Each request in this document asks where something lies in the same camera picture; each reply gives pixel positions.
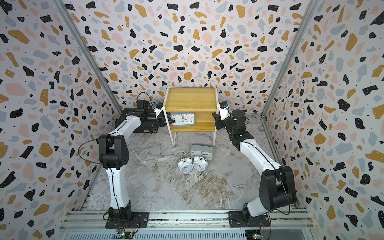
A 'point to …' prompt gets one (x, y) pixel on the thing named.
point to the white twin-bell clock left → (185, 164)
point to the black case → (135, 111)
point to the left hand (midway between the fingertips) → (174, 118)
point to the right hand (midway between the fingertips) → (214, 113)
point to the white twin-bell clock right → (200, 163)
